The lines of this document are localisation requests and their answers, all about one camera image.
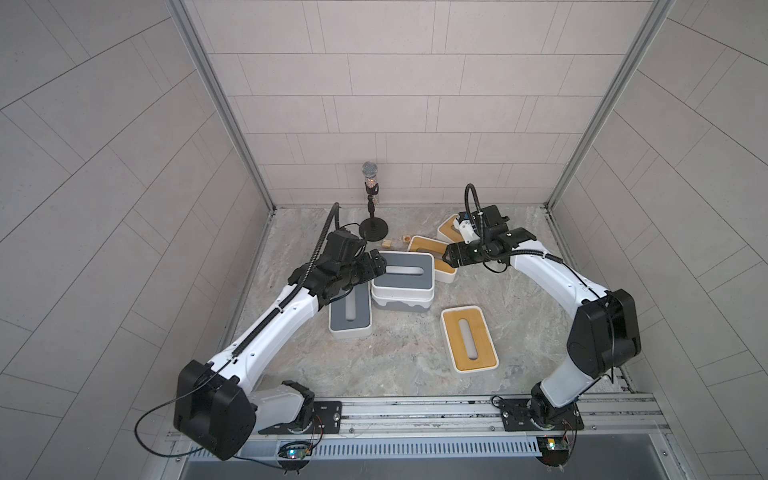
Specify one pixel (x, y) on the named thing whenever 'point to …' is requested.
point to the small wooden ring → (407, 239)
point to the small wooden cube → (386, 244)
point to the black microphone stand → (373, 229)
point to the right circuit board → (554, 450)
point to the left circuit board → (295, 456)
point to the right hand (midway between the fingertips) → (453, 253)
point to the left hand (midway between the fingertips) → (382, 264)
